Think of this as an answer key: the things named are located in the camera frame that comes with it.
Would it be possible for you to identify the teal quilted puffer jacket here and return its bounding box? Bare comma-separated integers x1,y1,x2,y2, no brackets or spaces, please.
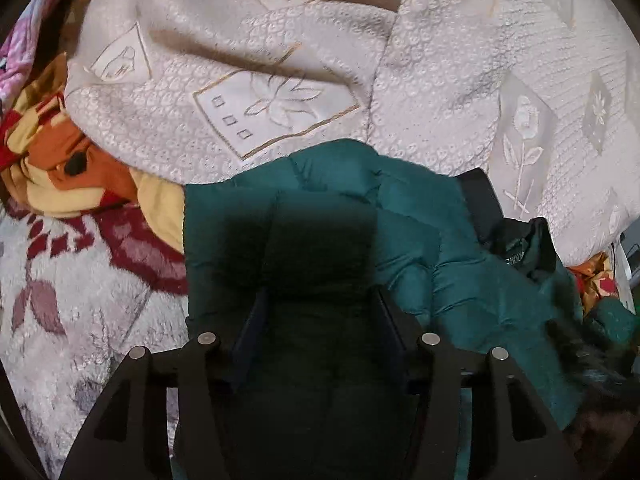
183,140,639,479

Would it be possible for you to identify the white red floral fleece blanket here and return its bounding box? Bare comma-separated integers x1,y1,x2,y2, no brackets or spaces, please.
1,198,188,479

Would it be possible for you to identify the orange yellow red patterned sheet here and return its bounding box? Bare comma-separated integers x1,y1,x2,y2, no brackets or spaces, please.
1,54,184,254

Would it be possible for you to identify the beige embroidered floral quilt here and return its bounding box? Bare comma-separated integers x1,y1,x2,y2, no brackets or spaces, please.
65,0,639,264

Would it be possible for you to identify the pink penguin print blanket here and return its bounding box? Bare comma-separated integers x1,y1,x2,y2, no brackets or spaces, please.
1,0,60,114

